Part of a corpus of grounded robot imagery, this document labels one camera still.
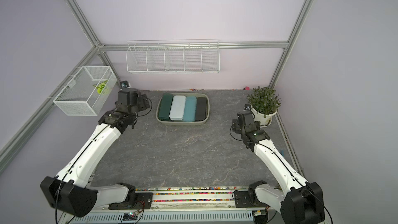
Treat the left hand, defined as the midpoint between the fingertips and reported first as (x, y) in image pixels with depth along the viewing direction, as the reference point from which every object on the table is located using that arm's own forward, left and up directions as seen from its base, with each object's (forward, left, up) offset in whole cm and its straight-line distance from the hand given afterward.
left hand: (136, 100), depth 76 cm
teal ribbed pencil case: (+11, -24, -27) cm, 38 cm away
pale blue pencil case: (+15, -16, -28) cm, 35 cm away
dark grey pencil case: (+10, -32, -27) cm, 43 cm away
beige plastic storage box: (+3, -20, -29) cm, 35 cm away
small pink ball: (+33, -71, -30) cm, 84 cm away
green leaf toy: (+11, +21, +1) cm, 23 cm away
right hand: (-8, -55, -13) cm, 57 cm away
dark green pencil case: (+12, -8, -22) cm, 27 cm away
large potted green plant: (+1, -68, -10) cm, 69 cm away
